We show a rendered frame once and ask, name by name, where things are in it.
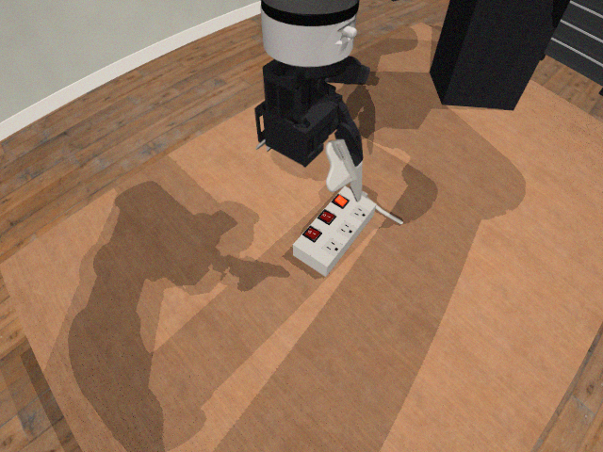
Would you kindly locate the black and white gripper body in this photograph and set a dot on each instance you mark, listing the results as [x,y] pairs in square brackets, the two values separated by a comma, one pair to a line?
[293,116]

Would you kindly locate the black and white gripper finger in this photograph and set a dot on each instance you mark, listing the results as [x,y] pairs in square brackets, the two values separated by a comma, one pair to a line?
[262,144]
[345,155]

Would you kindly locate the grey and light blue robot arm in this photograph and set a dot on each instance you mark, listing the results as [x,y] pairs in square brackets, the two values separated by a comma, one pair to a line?
[314,33]

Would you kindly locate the white power strip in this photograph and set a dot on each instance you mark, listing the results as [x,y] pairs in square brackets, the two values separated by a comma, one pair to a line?
[329,236]

